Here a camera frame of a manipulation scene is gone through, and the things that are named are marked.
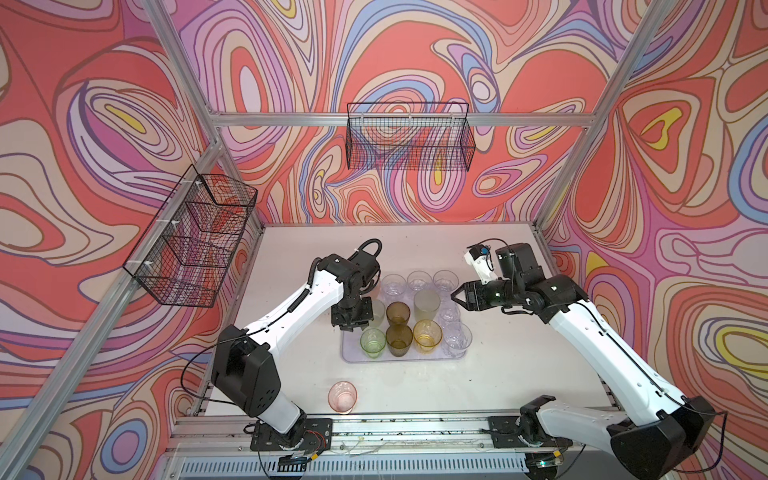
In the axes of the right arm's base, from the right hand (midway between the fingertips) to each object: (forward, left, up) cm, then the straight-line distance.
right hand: (464, 301), depth 74 cm
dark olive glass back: (+7, +16, -17) cm, 25 cm away
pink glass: (-16, +32, -20) cm, 41 cm away
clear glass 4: (0, -2, -21) cm, 21 cm away
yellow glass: (0, +8, -18) cm, 20 cm away
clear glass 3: (+17, 0, -17) cm, 24 cm away
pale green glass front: (+6, +8, -11) cm, 15 cm away
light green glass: (+6, +22, -13) cm, 26 cm away
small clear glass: (+6, 0, -18) cm, 19 cm away
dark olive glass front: (-1, +16, -19) cm, 25 cm away
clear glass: (+16, +17, -17) cm, 29 cm away
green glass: (-2, +24, -18) cm, 30 cm away
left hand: (-2, +25, -7) cm, 26 cm away
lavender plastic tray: (+2, +12, -15) cm, 19 cm away
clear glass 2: (+18, +8, -16) cm, 26 cm away
